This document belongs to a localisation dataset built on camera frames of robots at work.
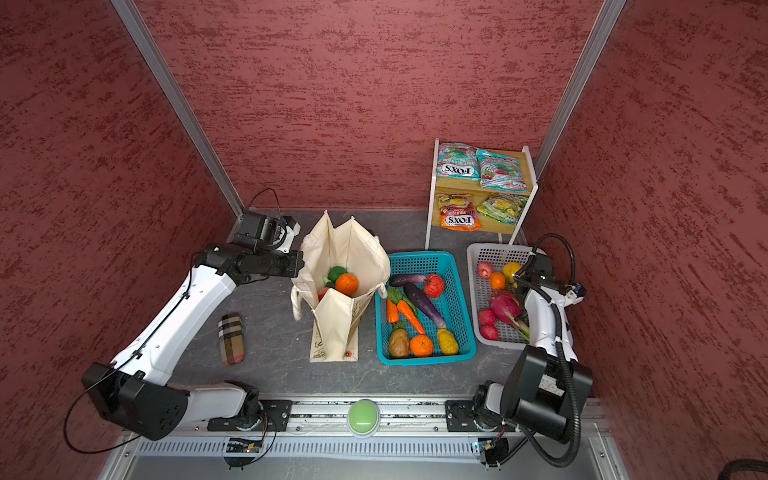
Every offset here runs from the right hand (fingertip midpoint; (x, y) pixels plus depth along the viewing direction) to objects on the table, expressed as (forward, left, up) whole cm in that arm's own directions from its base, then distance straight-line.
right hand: (539, 318), depth 81 cm
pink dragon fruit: (+5, +7, -4) cm, 9 cm away
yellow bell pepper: (+20, +1, -5) cm, 21 cm away
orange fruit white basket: (+15, +6, -5) cm, 17 cm away
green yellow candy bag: (+36, +3, +8) cm, 37 cm away
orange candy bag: (+33, +19, +9) cm, 39 cm away
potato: (-4, +39, -5) cm, 40 cm away
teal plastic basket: (+8, +22, -6) cm, 24 cm away
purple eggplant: (+9, +31, -7) cm, 33 cm away
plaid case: (-1, +87, -6) cm, 87 cm away
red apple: (0, +57, +18) cm, 59 cm away
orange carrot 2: (+7, +41, -7) cm, 42 cm away
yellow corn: (-3, +25, -6) cm, 26 cm away
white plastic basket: (+25, +4, -4) cm, 26 cm away
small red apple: (+20, +9, -5) cm, 23 cm away
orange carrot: (+6, +35, -8) cm, 37 cm away
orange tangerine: (-5, +33, -5) cm, 33 cm away
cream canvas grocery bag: (+21, +55, +11) cm, 60 cm away
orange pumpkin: (+13, +54, -1) cm, 56 cm away
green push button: (-21, +49, -8) cm, 54 cm away
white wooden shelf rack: (+31, +21, +22) cm, 43 cm away
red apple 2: (-2, +13, -5) cm, 14 cm away
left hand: (+10, +65, +12) cm, 67 cm away
